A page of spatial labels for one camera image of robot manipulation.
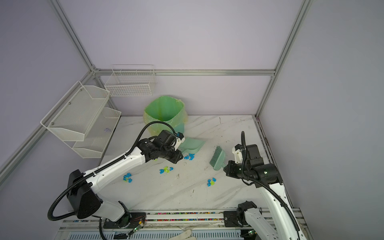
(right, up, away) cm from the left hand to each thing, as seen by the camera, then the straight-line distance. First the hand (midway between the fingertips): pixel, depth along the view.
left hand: (179, 157), depth 78 cm
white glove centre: (+4, -36, -8) cm, 37 cm away
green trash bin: (-2, +18, +12) cm, 22 cm away
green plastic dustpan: (+6, +5, +12) cm, 14 cm away
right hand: (+22, -4, -8) cm, 24 cm away
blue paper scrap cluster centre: (+5, -3, +18) cm, 19 cm away
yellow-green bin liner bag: (-11, +29, +25) cm, 40 cm away
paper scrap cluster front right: (+18, -16, +8) cm, 25 cm away
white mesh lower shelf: (-53, +9, +15) cm, 56 cm away
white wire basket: (-33, +47, +18) cm, 60 cm away
